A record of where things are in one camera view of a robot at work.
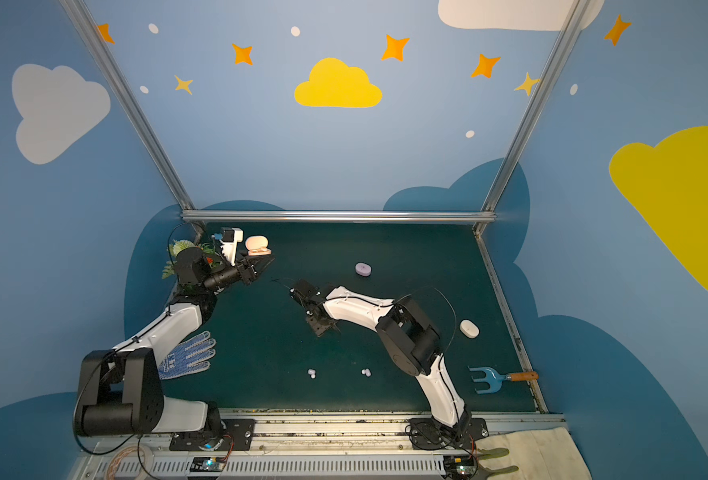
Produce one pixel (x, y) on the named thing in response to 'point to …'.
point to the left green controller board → (207, 464)
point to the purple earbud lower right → (366, 372)
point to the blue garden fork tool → (496, 377)
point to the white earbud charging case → (469, 329)
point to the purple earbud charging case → (363, 269)
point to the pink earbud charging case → (257, 245)
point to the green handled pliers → (482, 472)
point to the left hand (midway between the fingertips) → (272, 256)
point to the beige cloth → (539, 454)
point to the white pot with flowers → (178, 245)
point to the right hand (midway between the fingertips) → (327, 317)
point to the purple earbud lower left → (312, 373)
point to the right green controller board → (459, 466)
